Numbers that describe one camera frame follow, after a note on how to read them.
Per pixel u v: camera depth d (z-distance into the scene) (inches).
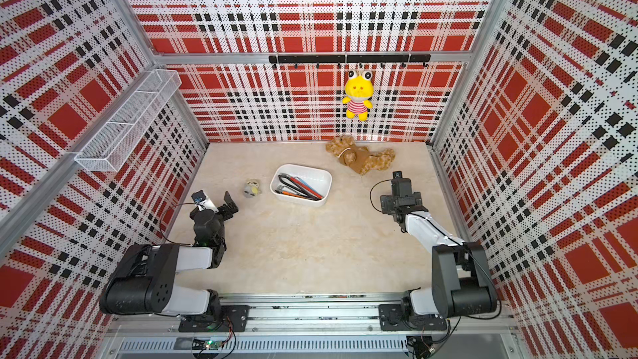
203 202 29.7
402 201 27.7
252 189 39.1
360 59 34.8
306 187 41.1
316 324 28.9
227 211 32.0
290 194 39.9
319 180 42.5
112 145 27.7
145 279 17.4
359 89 36.0
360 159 40.7
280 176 41.1
